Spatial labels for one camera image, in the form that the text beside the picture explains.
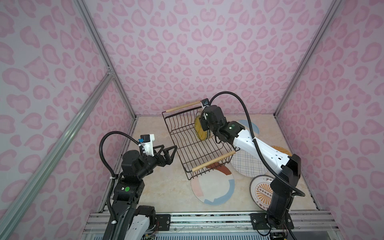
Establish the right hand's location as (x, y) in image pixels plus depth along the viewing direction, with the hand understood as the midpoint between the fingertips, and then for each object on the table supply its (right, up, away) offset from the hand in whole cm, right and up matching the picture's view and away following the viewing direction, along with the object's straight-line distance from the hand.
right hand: (206, 114), depth 79 cm
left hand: (-17, -15, -12) cm, 26 cm away
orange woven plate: (+50, -22, +19) cm, 58 cm away
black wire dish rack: (-7, -24, +18) cm, 31 cm away
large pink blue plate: (+4, -40, +7) cm, 41 cm away
